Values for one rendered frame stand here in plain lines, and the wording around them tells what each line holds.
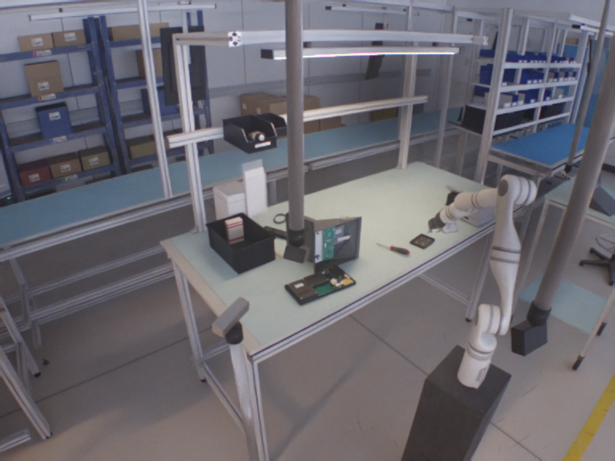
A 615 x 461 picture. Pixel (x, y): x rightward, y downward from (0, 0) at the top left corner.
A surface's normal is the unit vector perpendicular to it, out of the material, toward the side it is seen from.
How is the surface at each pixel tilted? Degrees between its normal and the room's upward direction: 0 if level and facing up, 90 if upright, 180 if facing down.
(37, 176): 90
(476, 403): 0
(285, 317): 0
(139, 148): 90
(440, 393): 90
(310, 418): 0
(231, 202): 90
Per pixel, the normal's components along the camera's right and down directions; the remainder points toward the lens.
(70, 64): 0.61, 0.39
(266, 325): 0.00, -0.87
